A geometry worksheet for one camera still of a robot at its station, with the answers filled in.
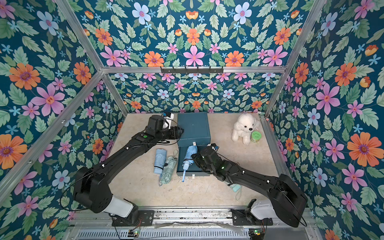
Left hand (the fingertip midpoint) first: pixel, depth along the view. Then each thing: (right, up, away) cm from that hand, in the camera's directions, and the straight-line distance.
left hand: (182, 130), depth 82 cm
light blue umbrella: (-15, -19, +8) cm, 25 cm away
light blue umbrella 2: (+4, -16, -5) cm, 17 cm away
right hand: (+5, -14, -4) cm, 15 cm away
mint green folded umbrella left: (-8, -23, +4) cm, 25 cm away
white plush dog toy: (+38, +4, +8) cm, 39 cm away
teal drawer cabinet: (+6, 0, +3) cm, 7 cm away
